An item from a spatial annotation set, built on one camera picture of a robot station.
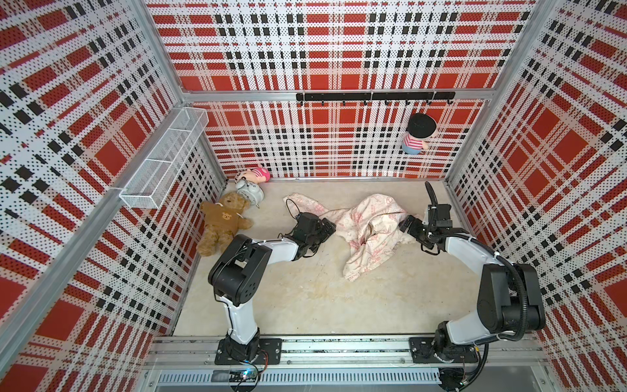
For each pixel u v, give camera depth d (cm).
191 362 73
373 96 88
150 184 93
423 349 74
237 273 49
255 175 115
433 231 70
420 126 93
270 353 73
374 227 88
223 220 99
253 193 104
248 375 69
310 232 79
